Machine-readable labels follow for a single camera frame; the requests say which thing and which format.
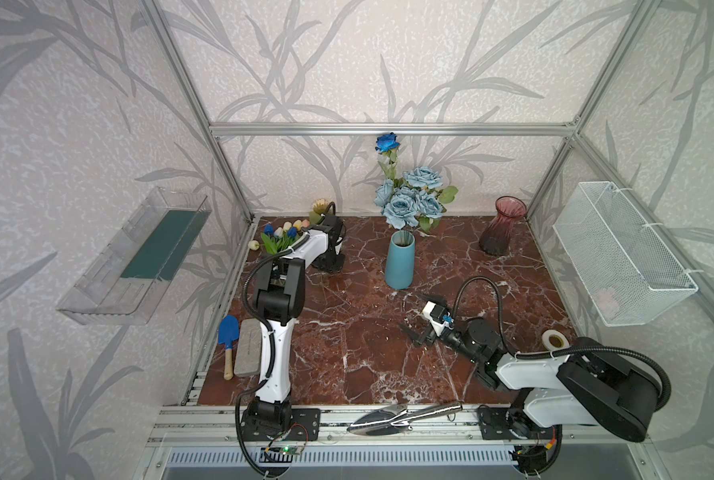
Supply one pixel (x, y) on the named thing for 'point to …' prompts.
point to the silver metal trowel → (395, 418)
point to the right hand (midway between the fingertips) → (411, 298)
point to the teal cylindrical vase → (399, 272)
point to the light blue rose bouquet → (416, 201)
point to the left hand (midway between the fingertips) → (335, 259)
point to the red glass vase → (495, 239)
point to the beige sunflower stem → (319, 208)
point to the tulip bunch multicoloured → (279, 239)
